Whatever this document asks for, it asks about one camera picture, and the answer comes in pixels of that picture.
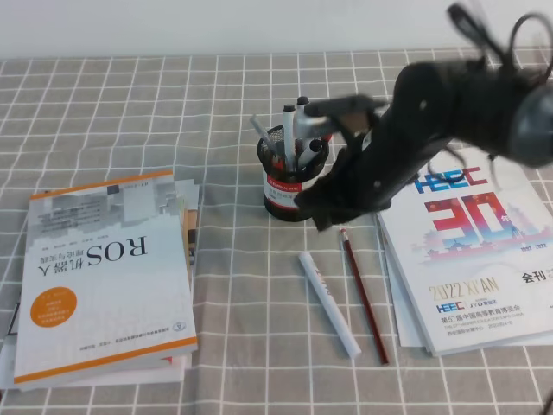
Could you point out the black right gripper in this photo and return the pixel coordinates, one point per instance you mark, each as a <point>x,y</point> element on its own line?
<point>367,181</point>

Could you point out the black capped white marker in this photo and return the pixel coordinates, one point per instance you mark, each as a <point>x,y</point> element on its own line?
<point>289,141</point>

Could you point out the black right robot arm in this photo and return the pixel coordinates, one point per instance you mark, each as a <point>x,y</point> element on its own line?
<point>504,112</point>

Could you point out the black marker in holder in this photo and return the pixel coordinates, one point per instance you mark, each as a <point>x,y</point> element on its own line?
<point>311,149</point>

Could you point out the black mesh pen holder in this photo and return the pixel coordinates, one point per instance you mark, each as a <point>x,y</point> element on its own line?
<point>281,187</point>

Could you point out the grey pen with red band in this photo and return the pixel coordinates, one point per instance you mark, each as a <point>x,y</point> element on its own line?
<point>264,138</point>

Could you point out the white marker pen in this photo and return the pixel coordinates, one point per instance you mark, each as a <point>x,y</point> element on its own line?
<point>329,305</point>

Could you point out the black capped grey marker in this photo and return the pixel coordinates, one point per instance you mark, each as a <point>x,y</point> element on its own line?
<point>300,130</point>

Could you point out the dark red pencil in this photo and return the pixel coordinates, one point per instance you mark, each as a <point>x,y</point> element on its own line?
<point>370,317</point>

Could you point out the white HEEC 30 magazine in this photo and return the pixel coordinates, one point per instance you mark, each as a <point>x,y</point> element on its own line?
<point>472,242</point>

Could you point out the grey checked tablecloth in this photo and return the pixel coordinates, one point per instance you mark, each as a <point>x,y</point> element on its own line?
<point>266,345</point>

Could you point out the white orange ROS book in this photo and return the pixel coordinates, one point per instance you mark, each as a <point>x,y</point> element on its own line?
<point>105,282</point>

